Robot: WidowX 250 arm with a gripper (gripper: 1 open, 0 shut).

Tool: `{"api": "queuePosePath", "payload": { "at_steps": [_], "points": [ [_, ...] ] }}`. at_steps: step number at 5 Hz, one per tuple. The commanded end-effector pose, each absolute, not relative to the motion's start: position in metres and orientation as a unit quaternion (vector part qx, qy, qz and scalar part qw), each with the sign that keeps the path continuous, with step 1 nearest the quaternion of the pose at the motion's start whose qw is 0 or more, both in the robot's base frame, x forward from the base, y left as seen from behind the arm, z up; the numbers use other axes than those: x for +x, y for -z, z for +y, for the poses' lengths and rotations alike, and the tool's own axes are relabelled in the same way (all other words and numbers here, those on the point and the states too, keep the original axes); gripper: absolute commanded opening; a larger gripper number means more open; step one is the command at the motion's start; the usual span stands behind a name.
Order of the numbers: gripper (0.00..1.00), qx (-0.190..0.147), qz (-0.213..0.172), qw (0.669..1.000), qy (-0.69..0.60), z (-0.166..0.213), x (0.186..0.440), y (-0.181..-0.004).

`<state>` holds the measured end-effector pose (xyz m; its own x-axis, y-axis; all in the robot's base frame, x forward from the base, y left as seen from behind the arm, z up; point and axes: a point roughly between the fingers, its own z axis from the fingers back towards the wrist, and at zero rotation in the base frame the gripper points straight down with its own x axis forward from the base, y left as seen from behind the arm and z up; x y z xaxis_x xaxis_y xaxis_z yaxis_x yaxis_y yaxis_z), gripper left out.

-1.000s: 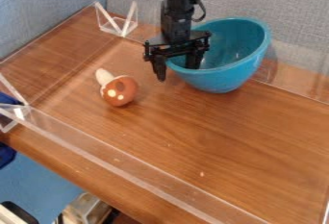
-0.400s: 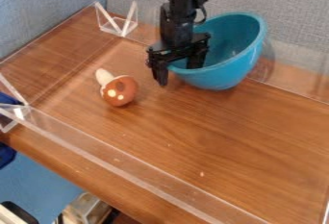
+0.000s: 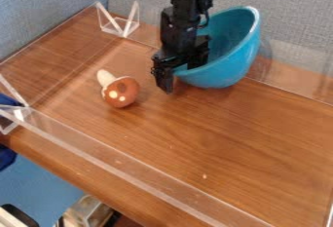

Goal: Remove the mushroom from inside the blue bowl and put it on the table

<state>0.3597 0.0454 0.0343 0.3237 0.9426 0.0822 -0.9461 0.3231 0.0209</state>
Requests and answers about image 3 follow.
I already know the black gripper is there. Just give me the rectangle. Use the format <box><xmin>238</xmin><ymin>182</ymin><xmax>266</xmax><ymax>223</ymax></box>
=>
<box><xmin>151</xmin><ymin>6</ymin><xmax>211</xmax><ymax>94</ymax></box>

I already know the brown toy mushroom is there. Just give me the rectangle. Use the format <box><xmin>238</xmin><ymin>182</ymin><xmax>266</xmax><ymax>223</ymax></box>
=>
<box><xmin>96</xmin><ymin>69</ymin><xmax>140</xmax><ymax>108</ymax></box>

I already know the blue plastic bowl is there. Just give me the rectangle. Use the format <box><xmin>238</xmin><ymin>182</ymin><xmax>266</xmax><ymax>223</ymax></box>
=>
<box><xmin>174</xmin><ymin>6</ymin><xmax>262</xmax><ymax>89</ymax></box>

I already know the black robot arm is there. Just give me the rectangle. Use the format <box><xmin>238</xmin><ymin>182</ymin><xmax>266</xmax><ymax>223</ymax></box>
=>
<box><xmin>151</xmin><ymin>0</ymin><xmax>214</xmax><ymax>94</ymax></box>

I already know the clear acrylic back barrier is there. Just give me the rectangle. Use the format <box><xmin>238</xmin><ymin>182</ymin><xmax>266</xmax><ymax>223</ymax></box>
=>
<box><xmin>128</xmin><ymin>25</ymin><xmax>333</xmax><ymax>106</ymax></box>

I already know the clear acrylic barrier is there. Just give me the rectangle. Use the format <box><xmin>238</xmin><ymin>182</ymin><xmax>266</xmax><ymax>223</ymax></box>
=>
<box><xmin>0</xmin><ymin>75</ymin><xmax>273</xmax><ymax>227</ymax></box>
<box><xmin>128</xmin><ymin>25</ymin><xmax>333</xmax><ymax>106</ymax></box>

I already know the clear acrylic front barrier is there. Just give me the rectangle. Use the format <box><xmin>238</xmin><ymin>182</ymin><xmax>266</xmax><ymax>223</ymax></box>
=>
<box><xmin>0</xmin><ymin>75</ymin><xmax>273</xmax><ymax>227</ymax></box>

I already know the blue cloth object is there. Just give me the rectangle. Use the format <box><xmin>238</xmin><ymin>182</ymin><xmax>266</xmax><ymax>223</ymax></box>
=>
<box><xmin>0</xmin><ymin>93</ymin><xmax>24</xmax><ymax>172</ymax></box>

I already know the clear acrylic corner bracket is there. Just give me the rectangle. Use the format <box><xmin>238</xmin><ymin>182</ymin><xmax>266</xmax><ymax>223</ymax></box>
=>
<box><xmin>95</xmin><ymin>2</ymin><xmax>140</xmax><ymax>38</ymax></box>

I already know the metal frame under table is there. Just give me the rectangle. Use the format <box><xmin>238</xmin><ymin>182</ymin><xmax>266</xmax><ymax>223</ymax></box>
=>
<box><xmin>53</xmin><ymin>195</ymin><xmax>115</xmax><ymax>227</ymax></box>

